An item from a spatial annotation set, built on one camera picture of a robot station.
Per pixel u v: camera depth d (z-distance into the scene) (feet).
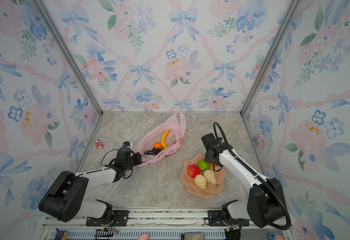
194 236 2.17
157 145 3.21
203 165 2.77
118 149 2.40
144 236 2.22
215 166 2.40
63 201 1.38
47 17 2.36
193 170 2.70
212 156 1.96
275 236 2.22
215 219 2.35
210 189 2.62
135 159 2.69
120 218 2.45
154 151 3.07
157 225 2.40
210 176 2.68
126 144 2.74
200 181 2.63
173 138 3.20
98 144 3.20
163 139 3.37
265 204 1.36
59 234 2.16
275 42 2.64
